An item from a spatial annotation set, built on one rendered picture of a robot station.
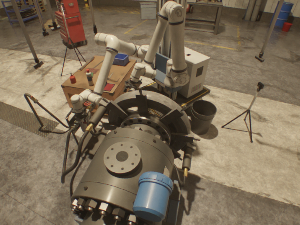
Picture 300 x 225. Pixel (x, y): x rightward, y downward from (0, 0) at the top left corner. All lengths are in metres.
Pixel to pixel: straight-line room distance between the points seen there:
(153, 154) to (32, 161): 1.73
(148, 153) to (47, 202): 1.34
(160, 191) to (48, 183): 1.61
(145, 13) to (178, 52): 6.01
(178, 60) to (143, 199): 1.22
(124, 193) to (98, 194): 0.13
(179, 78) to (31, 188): 1.92
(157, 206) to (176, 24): 1.26
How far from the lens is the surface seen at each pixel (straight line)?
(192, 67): 2.14
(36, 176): 2.35
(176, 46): 1.57
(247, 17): 8.90
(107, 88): 2.36
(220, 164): 2.21
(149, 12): 7.55
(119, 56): 3.04
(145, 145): 1.12
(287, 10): 8.85
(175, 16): 1.47
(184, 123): 1.40
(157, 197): 0.80
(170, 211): 1.60
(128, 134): 1.17
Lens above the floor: 1.77
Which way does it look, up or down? 42 degrees down
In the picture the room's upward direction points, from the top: straight up
